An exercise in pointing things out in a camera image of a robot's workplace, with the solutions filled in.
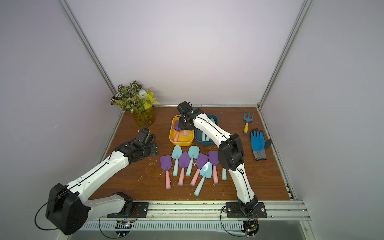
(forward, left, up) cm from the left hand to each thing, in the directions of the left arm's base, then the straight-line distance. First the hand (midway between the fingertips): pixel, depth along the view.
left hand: (155, 147), depth 84 cm
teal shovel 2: (+2, -11, -11) cm, 16 cm away
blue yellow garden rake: (+31, -62, -11) cm, 70 cm away
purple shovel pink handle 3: (-6, -6, -11) cm, 13 cm away
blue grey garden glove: (+9, -65, -11) cm, 67 cm away
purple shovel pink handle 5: (-2, -27, -11) cm, 29 cm away
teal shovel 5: (-11, -40, -9) cm, 43 cm away
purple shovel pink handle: (+19, -10, -10) cm, 24 cm away
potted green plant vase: (+30, +15, +8) cm, 34 cm away
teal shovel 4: (-9, -30, -11) cm, 33 cm away
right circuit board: (-35, -51, -13) cm, 63 cm away
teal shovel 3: (+2, -22, -11) cm, 25 cm away
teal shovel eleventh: (+13, -31, -9) cm, 34 cm away
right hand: (+16, -16, +4) cm, 23 cm away
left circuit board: (-35, +11, -14) cm, 39 cm away
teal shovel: (+14, -28, -9) cm, 33 cm away
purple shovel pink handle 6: (-2, -35, -12) cm, 37 cm away
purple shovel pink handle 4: (-3, -16, -12) cm, 20 cm away
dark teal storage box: (+13, -26, -9) cm, 31 cm away
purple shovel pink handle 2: (+9, -17, +3) cm, 19 cm away
